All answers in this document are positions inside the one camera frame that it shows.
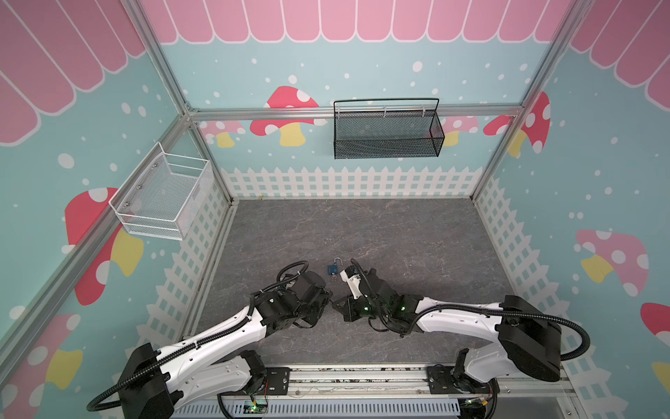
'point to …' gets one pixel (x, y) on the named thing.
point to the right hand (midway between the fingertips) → (331, 305)
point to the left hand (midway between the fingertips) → (332, 301)
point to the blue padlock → (333, 269)
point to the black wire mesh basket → (380, 128)
